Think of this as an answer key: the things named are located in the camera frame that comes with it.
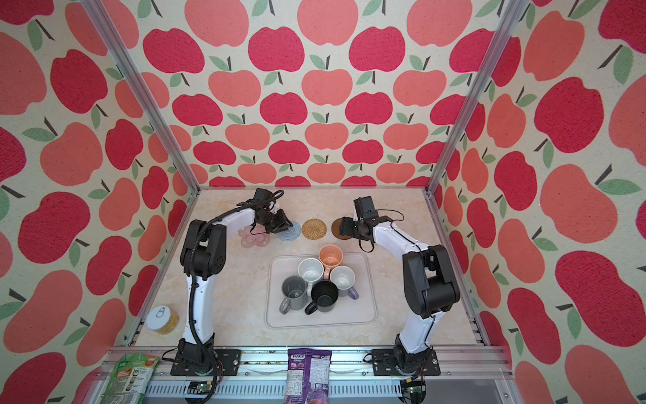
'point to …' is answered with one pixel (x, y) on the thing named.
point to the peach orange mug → (330, 256)
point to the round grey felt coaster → (292, 234)
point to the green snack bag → (129, 380)
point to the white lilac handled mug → (344, 279)
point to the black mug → (324, 295)
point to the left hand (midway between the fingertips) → (294, 228)
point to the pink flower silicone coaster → (249, 240)
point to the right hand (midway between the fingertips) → (348, 232)
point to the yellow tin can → (162, 320)
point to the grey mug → (294, 289)
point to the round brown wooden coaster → (336, 230)
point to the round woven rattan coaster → (314, 229)
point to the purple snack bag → (307, 378)
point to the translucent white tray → (347, 310)
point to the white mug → (310, 269)
